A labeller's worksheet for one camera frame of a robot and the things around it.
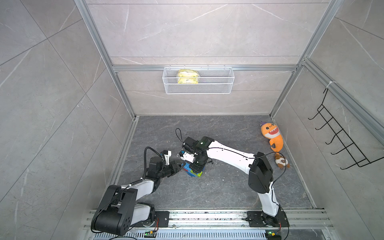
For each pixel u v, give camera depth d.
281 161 0.90
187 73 0.88
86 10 0.69
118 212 0.42
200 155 0.60
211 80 1.01
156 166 0.69
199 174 0.82
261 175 0.49
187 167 0.74
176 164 0.79
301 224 0.73
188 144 0.67
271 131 1.01
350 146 0.62
